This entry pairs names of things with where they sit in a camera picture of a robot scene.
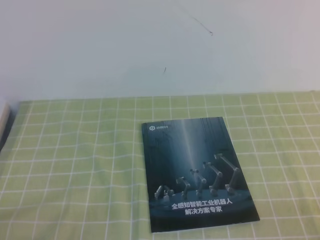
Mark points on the robot catalogue book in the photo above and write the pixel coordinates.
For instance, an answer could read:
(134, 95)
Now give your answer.
(193, 176)

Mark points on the white side board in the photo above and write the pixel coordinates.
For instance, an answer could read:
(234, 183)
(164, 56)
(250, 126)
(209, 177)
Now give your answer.
(4, 116)

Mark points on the green checked tablecloth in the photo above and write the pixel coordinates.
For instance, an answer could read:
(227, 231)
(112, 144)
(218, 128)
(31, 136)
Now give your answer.
(74, 169)

